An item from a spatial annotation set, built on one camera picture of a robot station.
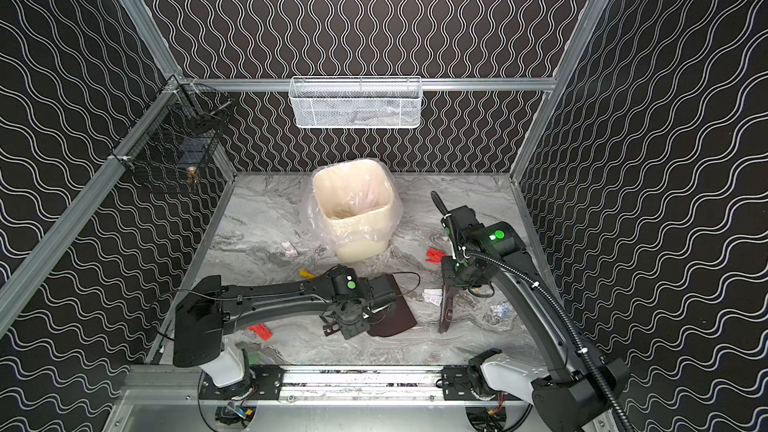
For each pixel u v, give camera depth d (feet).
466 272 1.95
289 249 3.21
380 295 1.99
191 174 2.72
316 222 2.64
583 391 1.20
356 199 3.04
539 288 1.40
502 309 2.82
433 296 2.89
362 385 2.47
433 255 3.19
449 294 2.49
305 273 3.03
